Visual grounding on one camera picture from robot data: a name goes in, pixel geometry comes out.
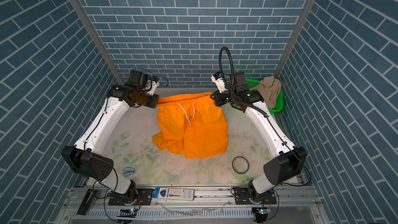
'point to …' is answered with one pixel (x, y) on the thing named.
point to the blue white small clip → (128, 171)
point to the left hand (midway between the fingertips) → (156, 100)
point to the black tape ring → (247, 163)
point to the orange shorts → (191, 124)
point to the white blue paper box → (171, 193)
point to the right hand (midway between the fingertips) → (211, 93)
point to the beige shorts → (269, 88)
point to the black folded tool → (90, 197)
